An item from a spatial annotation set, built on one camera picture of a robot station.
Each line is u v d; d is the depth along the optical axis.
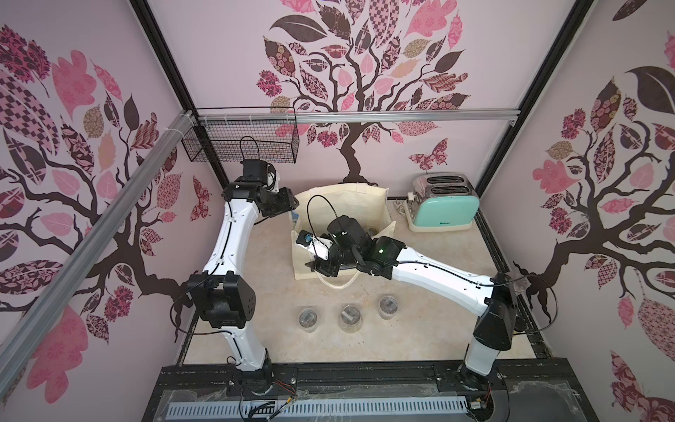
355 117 0.94
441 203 1.02
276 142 0.82
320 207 0.88
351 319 0.80
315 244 0.60
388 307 0.82
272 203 0.70
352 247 0.54
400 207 1.16
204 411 0.70
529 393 0.72
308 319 0.80
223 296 0.46
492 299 0.44
